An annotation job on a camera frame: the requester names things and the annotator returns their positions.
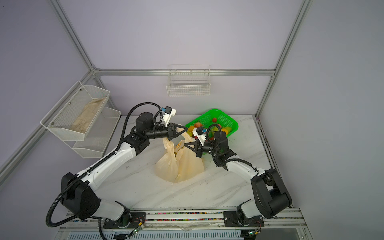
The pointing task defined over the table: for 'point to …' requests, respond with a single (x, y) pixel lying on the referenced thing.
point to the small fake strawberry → (214, 120)
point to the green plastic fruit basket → (215, 116)
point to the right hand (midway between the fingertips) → (185, 144)
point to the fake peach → (198, 124)
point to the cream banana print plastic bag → (178, 163)
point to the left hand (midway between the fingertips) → (186, 129)
